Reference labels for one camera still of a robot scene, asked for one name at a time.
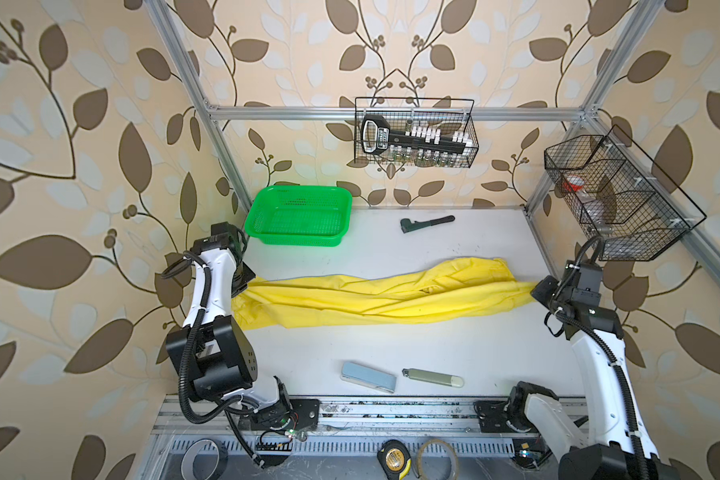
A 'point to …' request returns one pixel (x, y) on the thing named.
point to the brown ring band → (437, 440)
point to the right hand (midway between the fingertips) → (548, 293)
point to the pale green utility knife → (434, 377)
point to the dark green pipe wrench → (407, 225)
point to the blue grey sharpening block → (360, 374)
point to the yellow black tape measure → (395, 459)
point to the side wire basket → (622, 198)
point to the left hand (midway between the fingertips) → (236, 287)
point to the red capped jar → (573, 183)
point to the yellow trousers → (328, 298)
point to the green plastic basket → (299, 215)
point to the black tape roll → (190, 452)
